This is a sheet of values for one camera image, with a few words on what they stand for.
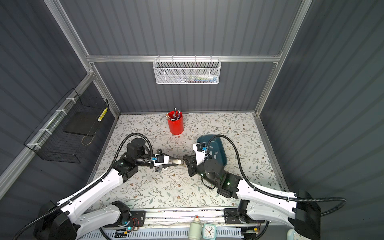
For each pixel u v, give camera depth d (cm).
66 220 39
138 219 72
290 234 67
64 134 72
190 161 64
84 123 77
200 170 63
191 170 61
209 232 68
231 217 72
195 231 65
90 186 47
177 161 68
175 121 96
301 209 42
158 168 63
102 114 82
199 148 60
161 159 59
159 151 66
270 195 46
